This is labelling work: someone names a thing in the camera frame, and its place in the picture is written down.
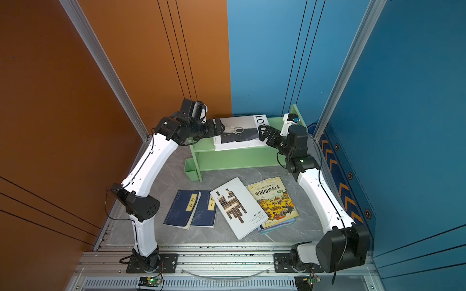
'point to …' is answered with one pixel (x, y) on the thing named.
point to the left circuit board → (150, 281)
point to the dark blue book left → (182, 208)
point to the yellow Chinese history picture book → (275, 200)
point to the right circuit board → (306, 283)
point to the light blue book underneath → (264, 230)
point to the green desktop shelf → (205, 158)
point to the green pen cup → (190, 169)
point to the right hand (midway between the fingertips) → (267, 130)
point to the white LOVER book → (241, 131)
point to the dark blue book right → (205, 213)
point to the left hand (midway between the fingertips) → (218, 127)
